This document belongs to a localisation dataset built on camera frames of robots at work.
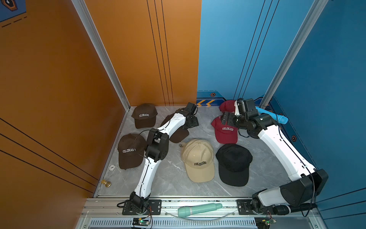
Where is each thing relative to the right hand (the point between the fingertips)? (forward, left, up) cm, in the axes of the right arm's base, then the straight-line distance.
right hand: (227, 119), depth 79 cm
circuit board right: (-44, -16, -27) cm, 54 cm away
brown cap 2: (+3, +28, -21) cm, 35 cm away
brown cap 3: (-8, +57, -18) cm, 61 cm away
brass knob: (-27, +68, -24) cm, 77 cm away
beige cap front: (-14, +16, -15) cm, 27 cm away
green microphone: (-40, +22, -22) cm, 51 cm away
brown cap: (+20, +55, -18) cm, 61 cm away
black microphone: (-39, -25, -22) cm, 52 cm away
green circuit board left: (-44, +47, -27) cm, 70 cm away
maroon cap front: (+6, -4, -22) cm, 24 cm away
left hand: (+14, +17, -19) cm, 29 cm away
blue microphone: (+2, -32, -2) cm, 32 cm away
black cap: (-16, -5, -18) cm, 25 cm away
